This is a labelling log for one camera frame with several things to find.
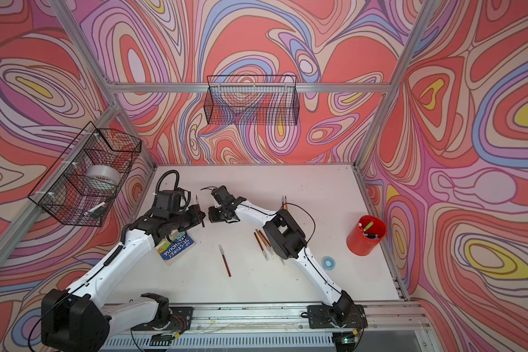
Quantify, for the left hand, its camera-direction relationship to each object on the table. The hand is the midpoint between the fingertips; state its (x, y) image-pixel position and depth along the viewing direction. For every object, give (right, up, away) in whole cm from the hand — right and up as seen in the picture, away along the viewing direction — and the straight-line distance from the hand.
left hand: (208, 214), depth 82 cm
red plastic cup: (+63, -8, +4) cm, 63 cm away
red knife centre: (+22, -12, +9) cm, 27 cm away
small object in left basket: (-34, +2, -10) cm, 36 cm away
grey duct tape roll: (-32, +14, -10) cm, 36 cm away
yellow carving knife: (+32, +2, +23) cm, 39 cm away
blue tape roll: (+47, -20, +4) cm, 52 cm away
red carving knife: (+30, +3, +23) cm, 38 cm away
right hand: (-3, -6, +17) cm, 18 cm away
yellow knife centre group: (+20, -11, +11) cm, 25 cm away
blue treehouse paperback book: (-15, -13, +7) cm, 21 cm away
